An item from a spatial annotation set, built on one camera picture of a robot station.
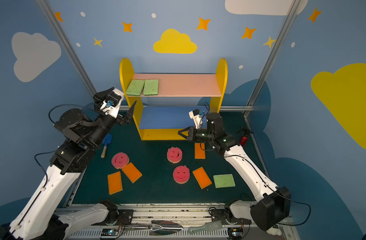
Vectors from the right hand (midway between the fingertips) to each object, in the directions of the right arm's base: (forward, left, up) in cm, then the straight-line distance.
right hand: (180, 132), depth 70 cm
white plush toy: (-34, -47, -31) cm, 65 cm away
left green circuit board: (-39, +32, -32) cm, 60 cm away
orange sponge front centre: (-9, -13, -32) cm, 36 cm away
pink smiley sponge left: (-2, +38, -28) cm, 47 cm away
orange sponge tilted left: (-9, +30, -30) cm, 43 cm away
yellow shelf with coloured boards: (+30, +15, -28) cm, 43 cm away
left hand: (0, +22, +22) cm, 31 cm away
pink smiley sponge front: (-9, -1, -29) cm, 30 cm away
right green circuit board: (-35, -29, -33) cm, 56 cm away
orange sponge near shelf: (+7, -11, -31) cm, 33 cm away
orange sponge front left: (-15, +38, -32) cm, 52 cm away
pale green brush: (-34, -15, -30) cm, 47 cm away
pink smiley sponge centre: (+3, +5, -29) cm, 29 cm away
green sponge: (-11, -26, -31) cm, 42 cm away
